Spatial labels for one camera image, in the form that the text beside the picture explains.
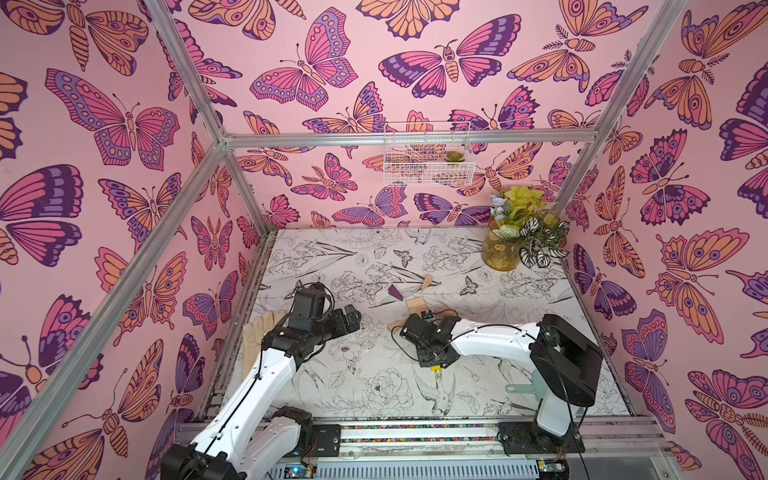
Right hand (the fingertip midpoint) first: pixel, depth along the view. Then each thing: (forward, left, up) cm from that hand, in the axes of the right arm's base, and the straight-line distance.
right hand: (428, 354), depth 88 cm
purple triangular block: (+21, +11, +2) cm, 23 cm away
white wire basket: (+53, 0, +33) cm, 62 cm away
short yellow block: (-7, -1, +9) cm, 12 cm away
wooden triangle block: (+25, 0, +1) cm, 25 cm away
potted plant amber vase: (+28, -27, +24) cm, 46 cm away
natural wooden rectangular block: (+16, +3, +1) cm, 17 cm away
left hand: (+5, +22, +13) cm, 26 cm away
